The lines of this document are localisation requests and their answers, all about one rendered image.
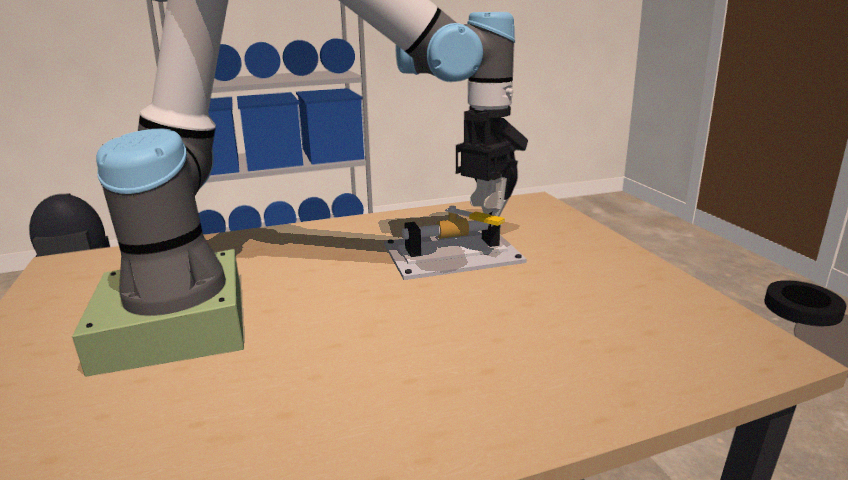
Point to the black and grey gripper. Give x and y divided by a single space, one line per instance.
494 167

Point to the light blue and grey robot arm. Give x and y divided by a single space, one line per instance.
167 265

